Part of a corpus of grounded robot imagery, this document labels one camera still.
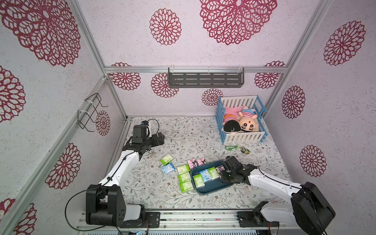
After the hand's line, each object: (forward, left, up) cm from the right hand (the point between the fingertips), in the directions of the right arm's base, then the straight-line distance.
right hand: (225, 179), depth 87 cm
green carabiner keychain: (+23, -7, -2) cm, 24 cm away
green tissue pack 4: (0, +24, +3) cm, 25 cm away
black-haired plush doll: (+33, -6, +12) cm, 36 cm away
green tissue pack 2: (+12, +36, +2) cm, 38 cm away
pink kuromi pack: (+6, +3, +3) cm, 7 cm away
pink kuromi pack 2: (+9, +20, +2) cm, 22 cm away
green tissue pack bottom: (-5, +23, +2) cm, 24 cm away
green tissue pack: (-2, +16, +3) cm, 16 cm away
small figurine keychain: (+21, -16, -1) cm, 26 cm away
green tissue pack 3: (+5, +25, +2) cm, 26 cm away
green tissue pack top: (+3, +7, +2) cm, 8 cm away
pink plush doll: (+51, -11, +8) cm, 53 cm away
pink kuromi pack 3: (+10, +14, +2) cm, 18 cm away
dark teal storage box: (-4, +6, +1) cm, 7 cm away
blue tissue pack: (+5, +35, +2) cm, 35 cm away
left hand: (+17, +40, +17) cm, 47 cm away
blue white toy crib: (+41, -14, +9) cm, 44 cm away
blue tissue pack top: (+1, +12, +3) cm, 12 cm away
